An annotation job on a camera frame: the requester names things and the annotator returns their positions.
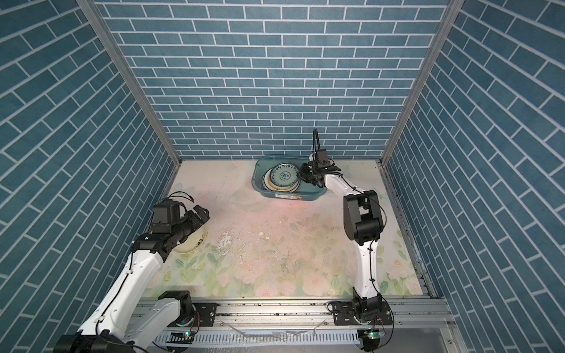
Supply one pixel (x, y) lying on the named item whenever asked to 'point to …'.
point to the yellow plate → (270, 185)
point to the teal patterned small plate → (284, 174)
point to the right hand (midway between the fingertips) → (298, 173)
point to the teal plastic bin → (306, 191)
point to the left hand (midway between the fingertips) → (206, 215)
